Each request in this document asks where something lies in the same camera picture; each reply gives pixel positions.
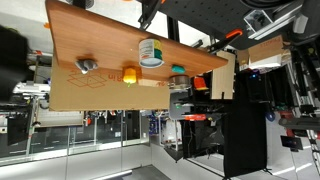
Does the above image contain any yellow and green can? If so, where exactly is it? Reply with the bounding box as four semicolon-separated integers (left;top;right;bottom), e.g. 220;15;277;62
138;38;165;69

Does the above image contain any stainless steel pot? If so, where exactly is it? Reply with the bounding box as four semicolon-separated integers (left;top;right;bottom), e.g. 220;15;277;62
167;74;192;91

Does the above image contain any teal oval toy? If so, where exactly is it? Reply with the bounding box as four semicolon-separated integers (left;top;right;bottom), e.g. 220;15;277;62
171;64;186;75

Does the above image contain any yellow toy pepper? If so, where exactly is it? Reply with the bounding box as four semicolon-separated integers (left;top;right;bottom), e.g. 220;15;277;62
122;67;138;85

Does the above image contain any red plastic crate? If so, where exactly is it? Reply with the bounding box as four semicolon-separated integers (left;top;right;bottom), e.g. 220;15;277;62
193;76;210;92

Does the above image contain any large cardboard panel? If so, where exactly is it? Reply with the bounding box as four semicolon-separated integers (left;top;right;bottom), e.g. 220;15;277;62
48;55;171;112

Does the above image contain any gray crumpled object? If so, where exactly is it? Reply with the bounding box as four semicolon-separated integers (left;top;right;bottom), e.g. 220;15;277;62
74;59;100;75

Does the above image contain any black cloth drape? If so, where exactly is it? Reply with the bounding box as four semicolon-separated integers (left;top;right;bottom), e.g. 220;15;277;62
222;98;268;179

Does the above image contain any brown cardboard box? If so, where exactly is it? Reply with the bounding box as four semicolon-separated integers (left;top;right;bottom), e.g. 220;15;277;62
247;35;285;66

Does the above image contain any silver aluminium extrusion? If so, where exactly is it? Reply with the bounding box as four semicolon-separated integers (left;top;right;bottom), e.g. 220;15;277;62
243;9;294;41

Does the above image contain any orange handled black clamp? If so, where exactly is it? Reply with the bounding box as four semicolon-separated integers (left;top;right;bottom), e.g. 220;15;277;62
205;28;244;53

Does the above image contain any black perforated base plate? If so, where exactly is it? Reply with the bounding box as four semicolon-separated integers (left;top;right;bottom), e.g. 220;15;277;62
156;0;264;40

